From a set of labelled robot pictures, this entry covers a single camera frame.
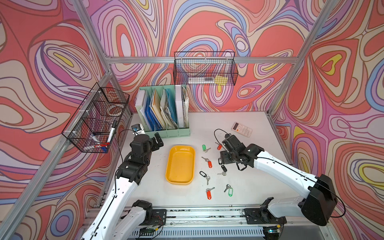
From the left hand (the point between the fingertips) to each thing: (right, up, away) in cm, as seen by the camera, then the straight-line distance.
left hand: (151, 136), depth 74 cm
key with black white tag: (+27, -24, +14) cm, 39 cm away
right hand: (+41, -14, +8) cm, 43 cm away
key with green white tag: (+42, -31, +8) cm, 53 cm away
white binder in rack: (+12, +18, +19) cm, 29 cm away
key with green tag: (+28, -10, +25) cm, 39 cm away
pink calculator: (+57, +2, +34) cm, 67 cm away
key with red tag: (+31, -18, +19) cm, 41 cm away
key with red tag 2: (+29, -32, +8) cm, 44 cm away
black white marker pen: (-17, +2, -5) cm, 18 cm away
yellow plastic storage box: (+13, -19, +18) cm, 29 cm away
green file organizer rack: (+3, +15, +18) cm, 24 cm away
